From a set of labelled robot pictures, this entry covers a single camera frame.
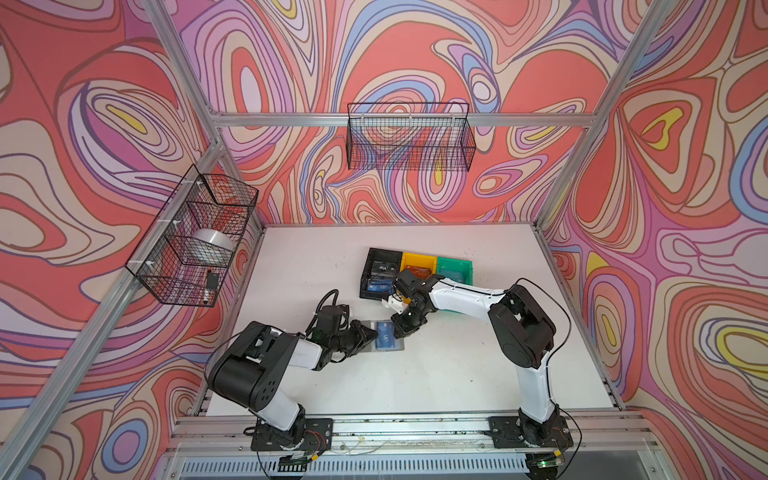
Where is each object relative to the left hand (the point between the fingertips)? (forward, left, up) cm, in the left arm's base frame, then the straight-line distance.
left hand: (381, 333), depth 89 cm
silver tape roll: (+8, +40, +31) cm, 52 cm away
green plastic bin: (+22, -25, +3) cm, 33 cm away
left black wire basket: (+9, +49, +27) cm, 56 cm away
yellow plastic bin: (+24, -13, +5) cm, 28 cm away
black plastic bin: (+24, 0, -1) cm, 24 cm away
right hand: (-1, -6, -2) cm, 6 cm away
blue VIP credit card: (0, -2, -1) cm, 2 cm away
